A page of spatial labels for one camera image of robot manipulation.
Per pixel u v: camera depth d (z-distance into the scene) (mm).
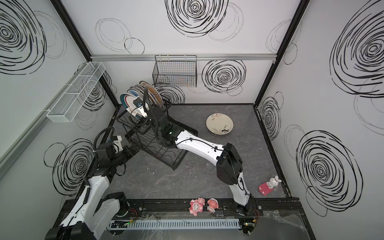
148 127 772
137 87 753
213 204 734
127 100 771
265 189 792
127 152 723
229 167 467
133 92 747
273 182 753
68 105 737
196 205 720
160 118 524
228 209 737
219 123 1073
